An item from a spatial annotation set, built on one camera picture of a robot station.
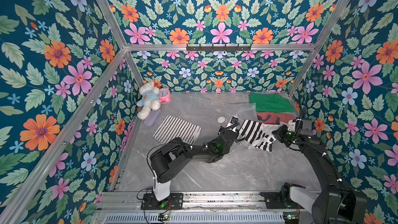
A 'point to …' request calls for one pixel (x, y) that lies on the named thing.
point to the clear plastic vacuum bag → (247, 110)
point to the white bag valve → (221, 120)
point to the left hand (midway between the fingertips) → (233, 120)
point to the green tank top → (271, 102)
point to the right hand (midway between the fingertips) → (275, 129)
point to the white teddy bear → (150, 94)
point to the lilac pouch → (153, 115)
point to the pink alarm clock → (164, 95)
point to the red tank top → (275, 117)
